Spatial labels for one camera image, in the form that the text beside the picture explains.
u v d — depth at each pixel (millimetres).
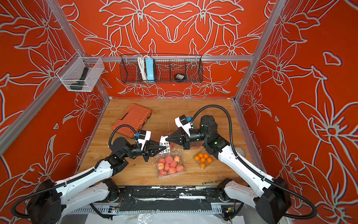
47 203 393
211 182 765
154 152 631
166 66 954
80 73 904
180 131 579
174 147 611
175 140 596
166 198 727
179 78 953
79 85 794
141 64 879
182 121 525
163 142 598
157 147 619
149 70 899
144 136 560
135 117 1007
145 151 579
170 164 806
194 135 568
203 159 834
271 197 372
